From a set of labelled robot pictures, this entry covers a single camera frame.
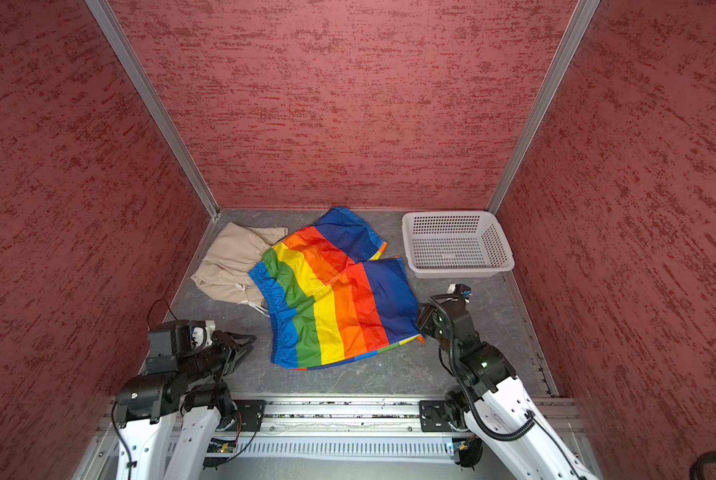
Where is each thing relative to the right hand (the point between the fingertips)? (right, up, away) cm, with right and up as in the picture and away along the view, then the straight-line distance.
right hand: (422, 315), depth 78 cm
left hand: (-42, -6, -7) cm, 43 cm away
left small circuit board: (-51, -30, -7) cm, 60 cm away
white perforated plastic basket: (+18, +18, +32) cm, 41 cm away
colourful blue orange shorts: (-27, +2, +14) cm, 31 cm away
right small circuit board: (+8, -31, -5) cm, 32 cm away
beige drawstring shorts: (-63, +9, +20) cm, 67 cm away
